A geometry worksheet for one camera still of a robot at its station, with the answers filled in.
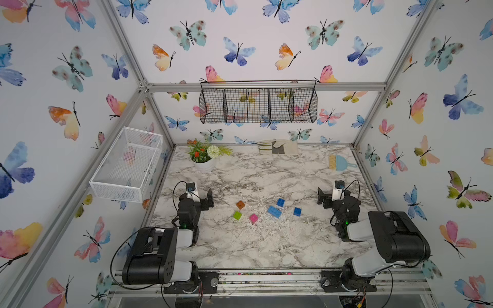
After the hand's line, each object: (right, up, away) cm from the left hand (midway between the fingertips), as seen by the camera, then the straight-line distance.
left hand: (202, 188), depth 90 cm
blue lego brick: (+45, -11, +1) cm, 46 cm away
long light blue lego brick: (+34, -11, +1) cm, 36 cm away
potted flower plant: (-1, +16, +6) cm, 17 cm away
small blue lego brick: (+37, -7, +5) cm, 39 cm away
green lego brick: (+16, -13, +1) cm, 21 cm away
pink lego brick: (+24, -14, -1) cm, 28 cm away
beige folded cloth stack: (+39, +22, +28) cm, 53 cm away
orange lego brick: (+18, -8, +3) cm, 20 cm away
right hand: (+61, +1, +1) cm, 61 cm away
